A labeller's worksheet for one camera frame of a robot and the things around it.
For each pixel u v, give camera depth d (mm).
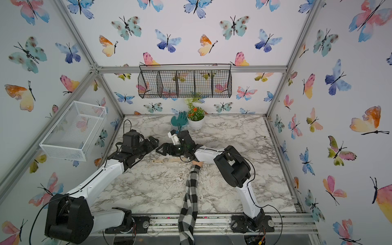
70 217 399
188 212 747
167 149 803
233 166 550
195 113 988
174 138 850
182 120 1154
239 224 736
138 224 737
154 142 776
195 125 1103
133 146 656
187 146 755
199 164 910
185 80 981
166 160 959
